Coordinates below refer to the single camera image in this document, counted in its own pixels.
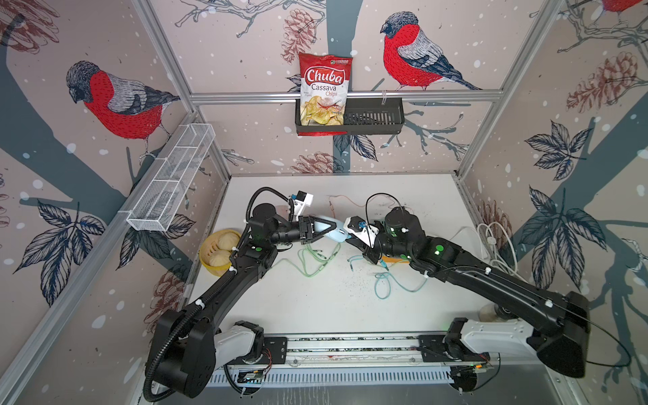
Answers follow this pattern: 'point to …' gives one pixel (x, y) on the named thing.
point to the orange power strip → (391, 259)
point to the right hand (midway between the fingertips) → (349, 234)
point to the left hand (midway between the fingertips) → (336, 227)
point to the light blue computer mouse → (339, 234)
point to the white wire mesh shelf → (157, 201)
